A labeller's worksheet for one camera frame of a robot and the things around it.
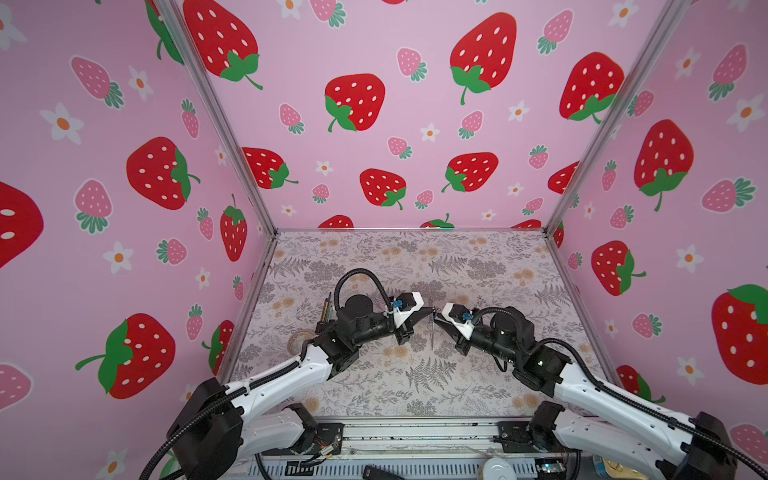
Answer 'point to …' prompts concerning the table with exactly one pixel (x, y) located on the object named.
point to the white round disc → (498, 468)
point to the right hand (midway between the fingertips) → (436, 315)
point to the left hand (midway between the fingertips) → (430, 308)
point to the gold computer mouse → (612, 470)
